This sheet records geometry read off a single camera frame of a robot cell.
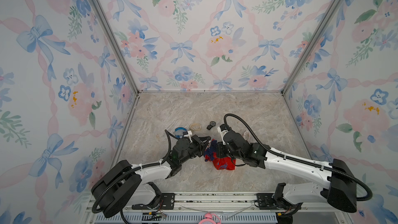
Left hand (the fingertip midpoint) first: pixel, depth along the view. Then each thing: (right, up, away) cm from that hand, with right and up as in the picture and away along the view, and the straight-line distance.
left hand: (213, 136), depth 77 cm
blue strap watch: (-20, -1, +21) cm, 29 cm away
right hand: (0, -5, 0) cm, 5 cm away
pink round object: (-2, -36, -7) cm, 36 cm away
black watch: (+1, +4, +23) cm, 24 cm away
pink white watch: (+23, -3, +20) cm, 30 cm away
